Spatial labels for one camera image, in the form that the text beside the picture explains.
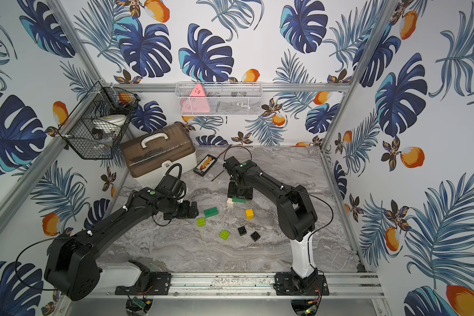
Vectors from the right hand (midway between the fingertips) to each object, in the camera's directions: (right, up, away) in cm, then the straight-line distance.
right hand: (237, 196), depth 91 cm
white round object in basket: (-52, +31, -12) cm, 61 cm away
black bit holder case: (-18, +14, +19) cm, 30 cm away
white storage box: (-41, +20, +3) cm, 46 cm away
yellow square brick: (+6, -8, -1) cm, 10 cm away
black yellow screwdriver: (-11, +9, +16) cm, 21 cm away
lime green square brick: (-17, -12, -1) cm, 21 cm away
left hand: (-20, -5, -9) cm, 23 cm away
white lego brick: (-4, -4, +2) cm, 5 cm away
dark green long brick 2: (-13, -8, +1) cm, 15 cm away
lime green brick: (-6, -16, -6) cm, 18 cm away
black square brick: (+2, -14, -5) cm, 15 cm away
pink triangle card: (-19, +43, -2) cm, 47 cm away
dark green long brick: (-1, -1, -4) cm, 4 cm away
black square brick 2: (+8, -16, -7) cm, 19 cm away
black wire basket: (-62, +30, -6) cm, 70 cm away
